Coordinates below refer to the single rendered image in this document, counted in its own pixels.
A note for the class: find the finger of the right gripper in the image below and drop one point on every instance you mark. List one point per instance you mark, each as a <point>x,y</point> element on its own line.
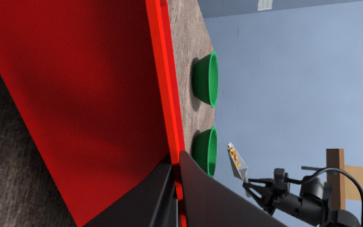
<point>266,181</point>
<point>265,190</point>

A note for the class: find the grey metal scoop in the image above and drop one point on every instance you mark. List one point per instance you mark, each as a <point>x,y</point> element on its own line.
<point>241,172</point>

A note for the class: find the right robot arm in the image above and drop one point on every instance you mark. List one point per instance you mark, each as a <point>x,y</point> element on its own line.
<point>316,204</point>

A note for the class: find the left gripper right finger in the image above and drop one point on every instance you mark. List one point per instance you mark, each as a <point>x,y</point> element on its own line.
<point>208,203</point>

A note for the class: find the green bowl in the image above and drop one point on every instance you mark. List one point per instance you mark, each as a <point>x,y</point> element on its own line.
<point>205,150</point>
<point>206,78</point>

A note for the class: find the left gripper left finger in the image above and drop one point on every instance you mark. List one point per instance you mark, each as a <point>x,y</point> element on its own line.
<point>151,203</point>

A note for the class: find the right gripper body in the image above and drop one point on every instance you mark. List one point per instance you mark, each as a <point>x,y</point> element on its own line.
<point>283,201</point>

